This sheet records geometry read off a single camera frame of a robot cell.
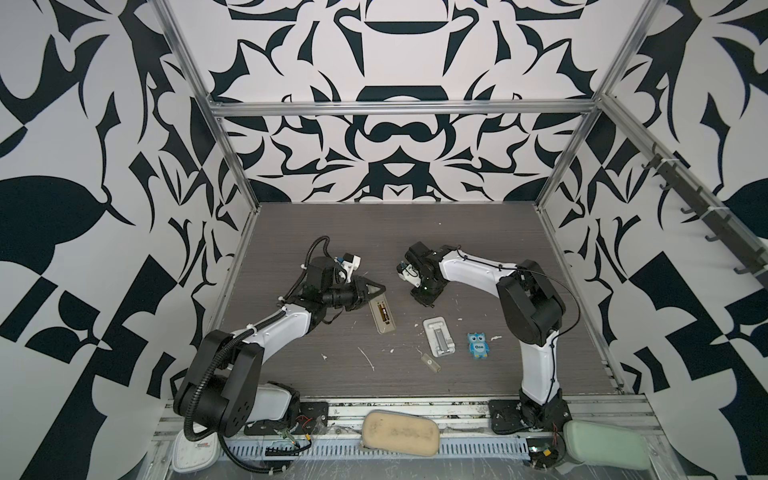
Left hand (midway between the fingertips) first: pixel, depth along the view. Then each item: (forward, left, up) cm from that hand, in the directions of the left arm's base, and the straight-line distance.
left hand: (387, 285), depth 81 cm
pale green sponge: (-36, -47, -11) cm, 60 cm away
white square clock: (-35, +45, -12) cm, 58 cm away
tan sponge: (-32, -2, -10) cm, 33 cm away
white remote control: (-7, +2, -2) cm, 8 cm away
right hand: (+4, -12, -14) cm, 19 cm away
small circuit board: (-37, -35, -17) cm, 54 cm away
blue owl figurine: (-12, -25, -14) cm, 31 cm away
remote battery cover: (-15, -11, -15) cm, 24 cm away
